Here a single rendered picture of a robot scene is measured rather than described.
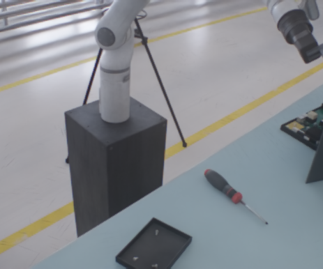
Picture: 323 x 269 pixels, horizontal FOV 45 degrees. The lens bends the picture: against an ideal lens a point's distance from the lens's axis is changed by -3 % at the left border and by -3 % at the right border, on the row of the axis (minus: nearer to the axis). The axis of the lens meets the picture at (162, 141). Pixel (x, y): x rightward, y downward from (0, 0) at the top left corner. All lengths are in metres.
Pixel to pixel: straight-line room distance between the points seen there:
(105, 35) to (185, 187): 0.51
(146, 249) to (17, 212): 1.59
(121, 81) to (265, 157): 0.50
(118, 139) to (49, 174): 1.28
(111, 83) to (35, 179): 1.31
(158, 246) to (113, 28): 0.63
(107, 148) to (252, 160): 0.45
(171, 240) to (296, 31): 0.59
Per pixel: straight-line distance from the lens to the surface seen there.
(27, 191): 2.33
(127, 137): 1.19
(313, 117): 1.07
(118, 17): 1.09
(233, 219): 0.75
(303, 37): 0.99
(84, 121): 1.27
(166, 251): 0.68
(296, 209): 0.81
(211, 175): 0.80
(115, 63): 1.17
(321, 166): 0.87
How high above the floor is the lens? 1.53
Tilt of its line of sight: 35 degrees down
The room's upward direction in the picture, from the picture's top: 4 degrees clockwise
